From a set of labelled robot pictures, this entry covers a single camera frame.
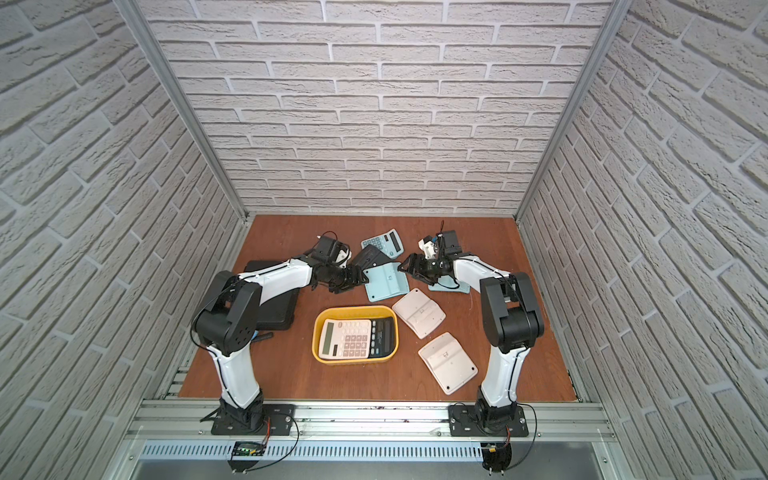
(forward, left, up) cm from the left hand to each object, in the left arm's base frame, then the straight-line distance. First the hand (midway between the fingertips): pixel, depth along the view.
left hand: (355, 273), depth 96 cm
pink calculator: (-21, +2, -3) cm, 21 cm away
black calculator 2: (+8, -4, -2) cm, 9 cm away
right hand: (0, -18, +2) cm, 18 cm away
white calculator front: (-28, -28, -3) cm, 39 cm away
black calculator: (-21, -9, -3) cm, 23 cm away
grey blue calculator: (+15, -11, -2) cm, 19 cm away
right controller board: (-49, -37, -4) cm, 61 cm away
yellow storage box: (-14, 0, -1) cm, 14 cm away
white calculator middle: (-13, -21, -2) cm, 25 cm away
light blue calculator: (-2, -10, -2) cm, 10 cm away
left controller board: (-47, +24, -9) cm, 53 cm away
